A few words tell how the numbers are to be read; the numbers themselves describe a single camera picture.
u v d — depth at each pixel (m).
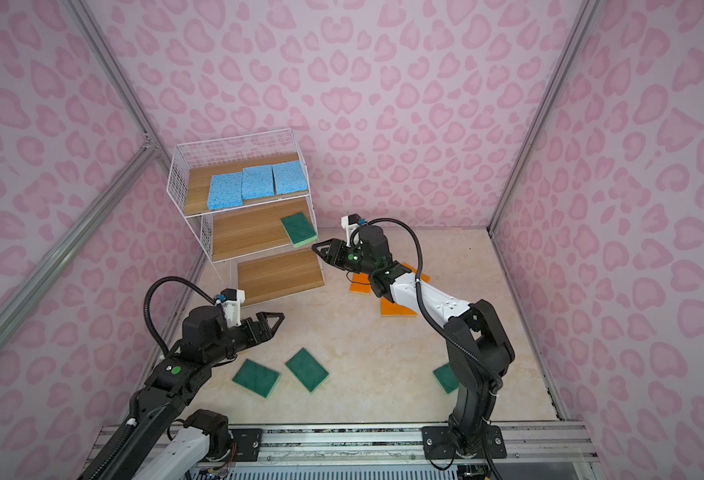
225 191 0.71
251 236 0.86
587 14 0.69
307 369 0.84
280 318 0.73
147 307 0.54
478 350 0.47
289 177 0.75
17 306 0.55
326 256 0.74
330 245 0.74
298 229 0.84
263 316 0.68
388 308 0.98
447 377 0.84
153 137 0.91
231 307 0.69
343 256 0.73
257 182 0.74
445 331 0.46
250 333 0.66
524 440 0.75
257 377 0.82
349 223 0.77
